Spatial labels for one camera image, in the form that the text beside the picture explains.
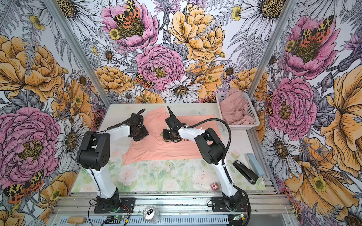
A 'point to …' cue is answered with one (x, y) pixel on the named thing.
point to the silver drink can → (151, 213)
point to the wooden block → (76, 220)
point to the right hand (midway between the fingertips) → (165, 139)
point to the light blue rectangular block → (254, 165)
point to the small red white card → (215, 186)
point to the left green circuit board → (118, 217)
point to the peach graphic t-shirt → (153, 147)
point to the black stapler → (249, 175)
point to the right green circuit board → (238, 217)
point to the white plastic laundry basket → (251, 109)
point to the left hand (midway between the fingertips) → (145, 137)
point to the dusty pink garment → (234, 108)
